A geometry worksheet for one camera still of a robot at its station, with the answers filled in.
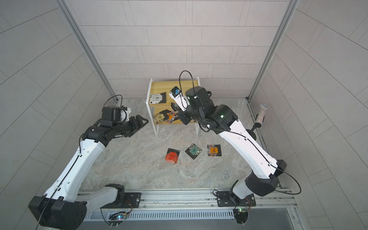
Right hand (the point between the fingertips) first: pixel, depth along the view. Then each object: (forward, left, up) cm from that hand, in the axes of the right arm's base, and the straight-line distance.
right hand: (178, 107), depth 63 cm
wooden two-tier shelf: (+21, +11, -5) cm, 24 cm away
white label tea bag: (+11, +12, -4) cm, 17 cm away
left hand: (+2, +17, -13) cm, 21 cm away
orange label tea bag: (-4, -19, -37) cm, 42 cm away
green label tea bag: (-4, -6, -37) cm, 38 cm away
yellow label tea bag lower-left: (+11, +13, -20) cm, 26 cm away
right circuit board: (-37, -26, -38) cm, 59 cm away
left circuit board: (-35, +32, -35) cm, 59 cm away
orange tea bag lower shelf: (+13, +6, -21) cm, 25 cm away
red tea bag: (-6, +8, -37) cm, 38 cm away
